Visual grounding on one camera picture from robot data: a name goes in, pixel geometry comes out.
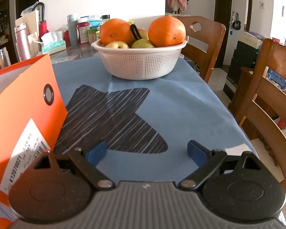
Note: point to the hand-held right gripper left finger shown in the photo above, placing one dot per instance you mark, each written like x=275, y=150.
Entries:
x=97, y=153

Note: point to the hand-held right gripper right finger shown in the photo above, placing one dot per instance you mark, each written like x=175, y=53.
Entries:
x=198, y=153

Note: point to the orange cardboard box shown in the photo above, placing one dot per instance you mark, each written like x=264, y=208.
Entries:
x=26, y=105

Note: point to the white plastic colander basket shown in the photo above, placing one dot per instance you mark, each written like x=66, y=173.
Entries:
x=138, y=64

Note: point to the yellow pear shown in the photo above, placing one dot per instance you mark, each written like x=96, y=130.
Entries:
x=116, y=45

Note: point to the reddish yellow apple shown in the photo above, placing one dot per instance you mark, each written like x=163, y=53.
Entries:
x=144, y=33

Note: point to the blue printed tablecloth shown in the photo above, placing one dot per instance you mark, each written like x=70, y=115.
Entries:
x=181, y=112

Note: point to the stack of black boxes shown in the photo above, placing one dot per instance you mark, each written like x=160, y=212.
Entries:
x=243, y=52

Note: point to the wooden chair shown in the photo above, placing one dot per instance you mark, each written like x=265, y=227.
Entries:
x=269, y=59
x=212, y=43

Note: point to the green tissue box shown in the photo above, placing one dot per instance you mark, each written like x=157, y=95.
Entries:
x=53, y=45

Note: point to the small green lid jar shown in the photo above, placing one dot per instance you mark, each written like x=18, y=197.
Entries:
x=92, y=35

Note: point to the red and white container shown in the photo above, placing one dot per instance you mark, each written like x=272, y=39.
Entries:
x=83, y=33

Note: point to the orange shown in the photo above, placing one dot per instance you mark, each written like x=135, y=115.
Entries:
x=114, y=31
x=166, y=31

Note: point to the grey bottle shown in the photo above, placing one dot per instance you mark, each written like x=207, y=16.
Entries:
x=73, y=31

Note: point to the small white paper bag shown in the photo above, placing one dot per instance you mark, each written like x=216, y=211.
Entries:
x=33, y=44

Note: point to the blue plastic container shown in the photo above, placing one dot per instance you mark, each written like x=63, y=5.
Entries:
x=95, y=23

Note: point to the pink thermos bottle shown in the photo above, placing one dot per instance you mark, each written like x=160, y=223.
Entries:
x=22, y=43

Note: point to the clear glass jar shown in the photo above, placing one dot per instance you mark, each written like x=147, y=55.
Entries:
x=1, y=60

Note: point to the black handbag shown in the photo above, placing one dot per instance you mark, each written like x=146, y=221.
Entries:
x=237, y=25

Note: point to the dark lid bottle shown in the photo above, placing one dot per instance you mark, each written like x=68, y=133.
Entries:
x=105, y=19

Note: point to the red folding umbrella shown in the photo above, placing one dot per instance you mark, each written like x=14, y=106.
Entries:
x=43, y=28

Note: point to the beige paper bag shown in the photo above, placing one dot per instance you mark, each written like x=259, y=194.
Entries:
x=29, y=20

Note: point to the dark wall shelf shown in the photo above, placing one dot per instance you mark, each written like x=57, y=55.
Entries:
x=0, y=16

